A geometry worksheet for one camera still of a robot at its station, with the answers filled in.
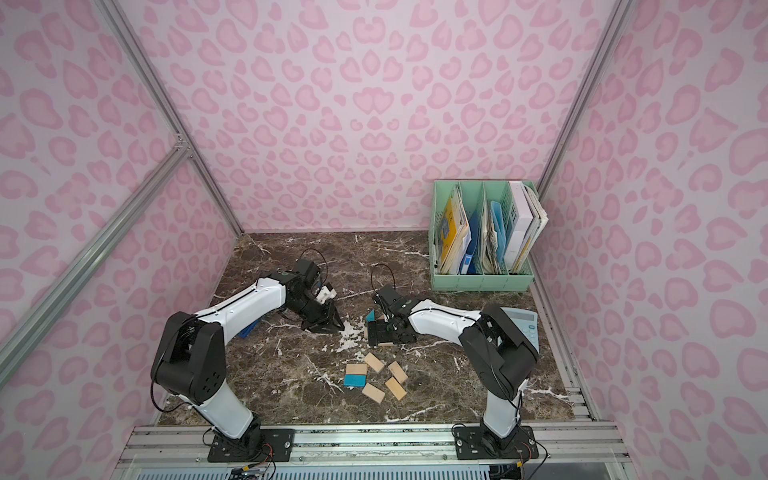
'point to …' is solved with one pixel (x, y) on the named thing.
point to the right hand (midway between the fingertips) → (382, 339)
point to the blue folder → (501, 231)
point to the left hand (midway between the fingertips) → (343, 324)
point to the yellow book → (456, 234)
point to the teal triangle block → (371, 316)
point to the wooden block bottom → (373, 392)
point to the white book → (526, 221)
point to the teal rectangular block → (355, 380)
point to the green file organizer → (483, 234)
